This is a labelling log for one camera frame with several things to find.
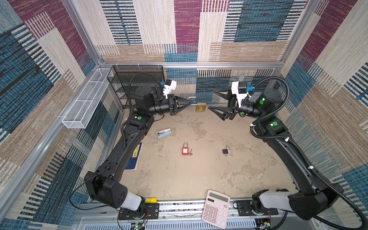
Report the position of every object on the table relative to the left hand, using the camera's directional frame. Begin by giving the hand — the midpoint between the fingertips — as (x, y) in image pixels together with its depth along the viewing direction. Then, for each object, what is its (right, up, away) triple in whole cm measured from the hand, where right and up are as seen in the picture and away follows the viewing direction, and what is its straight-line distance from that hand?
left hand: (192, 102), depth 59 cm
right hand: (+7, 0, -2) cm, 8 cm away
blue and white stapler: (-18, -17, +43) cm, 50 cm away
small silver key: (0, -29, +36) cm, 46 cm away
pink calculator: (+12, -52, +14) cm, 55 cm away
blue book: (-34, -32, +29) cm, 55 cm away
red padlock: (-3, -27, +35) cm, 44 cm away
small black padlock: (+23, -28, +36) cm, 51 cm away
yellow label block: (-21, -49, +16) cm, 56 cm away
